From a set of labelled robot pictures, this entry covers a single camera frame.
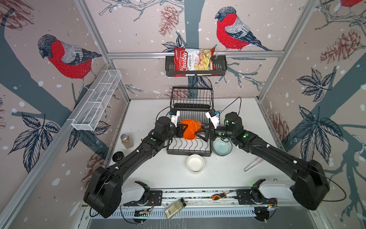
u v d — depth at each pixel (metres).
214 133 0.67
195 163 0.85
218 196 0.73
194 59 0.88
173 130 0.68
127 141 0.86
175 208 0.67
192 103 1.14
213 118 0.68
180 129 0.70
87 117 0.71
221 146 0.86
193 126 0.82
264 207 0.71
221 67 0.94
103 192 0.40
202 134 0.70
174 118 0.73
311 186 0.41
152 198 0.73
